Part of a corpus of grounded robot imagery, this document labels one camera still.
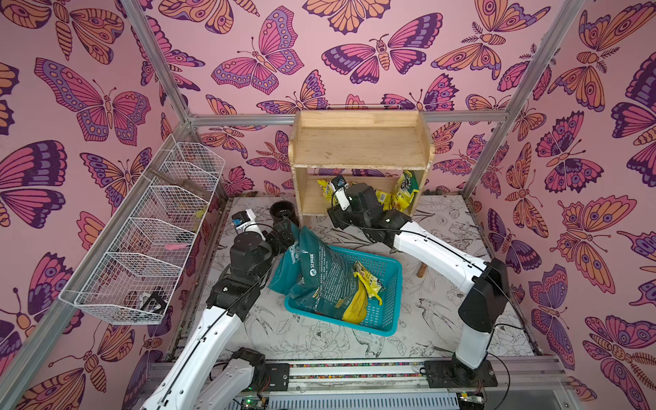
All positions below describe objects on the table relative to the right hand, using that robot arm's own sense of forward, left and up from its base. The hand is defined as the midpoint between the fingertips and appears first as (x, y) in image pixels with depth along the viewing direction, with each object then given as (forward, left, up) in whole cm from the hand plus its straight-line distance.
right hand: (333, 205), depth 80 cm
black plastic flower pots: (+9, +20, -12) cm, 25 cm away
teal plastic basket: (-26, -17, -27) cm, 41 cm away
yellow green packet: (+9, -18, -6) cm, 21 cm away
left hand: (-9, +14, +2) cm, 17 cm away
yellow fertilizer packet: (-17, -13, -20) cm, 29 cm away
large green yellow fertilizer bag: (-22, +1, -10) cm, 24 cm away
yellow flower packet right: (+5, -23, +3) cm, 24 cm away
